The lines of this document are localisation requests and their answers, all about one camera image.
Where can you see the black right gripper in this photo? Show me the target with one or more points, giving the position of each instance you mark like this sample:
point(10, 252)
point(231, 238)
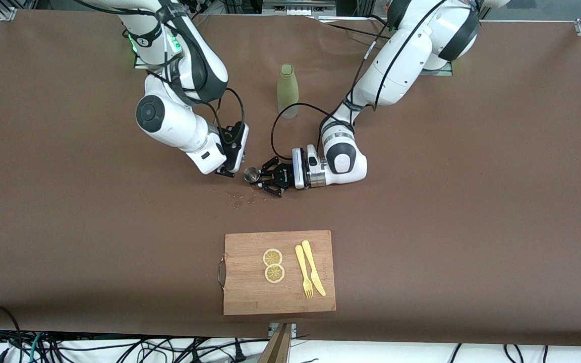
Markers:
point(224, 172)

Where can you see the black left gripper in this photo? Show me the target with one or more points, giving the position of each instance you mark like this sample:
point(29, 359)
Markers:
point(284, 176)

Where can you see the steel double jigger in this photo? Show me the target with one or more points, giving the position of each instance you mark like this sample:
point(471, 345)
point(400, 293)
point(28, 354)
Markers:
point(251, 175)

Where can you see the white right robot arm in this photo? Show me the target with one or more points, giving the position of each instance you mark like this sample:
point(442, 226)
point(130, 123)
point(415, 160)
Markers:
point(169, 121)

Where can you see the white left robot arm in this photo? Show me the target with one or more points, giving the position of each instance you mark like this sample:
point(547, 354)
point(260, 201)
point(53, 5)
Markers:
point(401, 65)

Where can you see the yellow lemon slice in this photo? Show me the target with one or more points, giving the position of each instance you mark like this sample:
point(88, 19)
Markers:
point(273, 257)
point(274, 274)

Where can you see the green sleeved glass bottle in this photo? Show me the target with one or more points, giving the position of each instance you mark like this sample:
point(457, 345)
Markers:
point(288, 91)

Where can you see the yellow plastic fork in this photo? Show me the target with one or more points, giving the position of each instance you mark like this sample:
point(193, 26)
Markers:
point(302, 267)

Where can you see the yellow plastic knife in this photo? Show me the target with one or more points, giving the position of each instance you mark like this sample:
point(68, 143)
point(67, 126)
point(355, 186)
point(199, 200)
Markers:
point(312, 267)

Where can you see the wooden cutting board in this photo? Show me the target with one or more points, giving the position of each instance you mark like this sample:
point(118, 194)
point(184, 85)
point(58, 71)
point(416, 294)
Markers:
point(270, 297)

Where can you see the brown table cover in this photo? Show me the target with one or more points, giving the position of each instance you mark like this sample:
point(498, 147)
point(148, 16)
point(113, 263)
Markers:
point(119, 242)

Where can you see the white power strip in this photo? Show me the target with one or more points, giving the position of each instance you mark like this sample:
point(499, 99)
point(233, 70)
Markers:
point(298, 6)

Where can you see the small metal bracket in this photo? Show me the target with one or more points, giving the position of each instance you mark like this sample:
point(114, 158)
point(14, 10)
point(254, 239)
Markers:
point(293, 328)

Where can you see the wooden post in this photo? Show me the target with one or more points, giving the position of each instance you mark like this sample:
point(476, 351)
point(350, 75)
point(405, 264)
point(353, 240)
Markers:
point(276, 348)

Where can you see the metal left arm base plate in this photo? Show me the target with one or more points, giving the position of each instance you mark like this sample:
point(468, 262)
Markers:
point(439, 72)

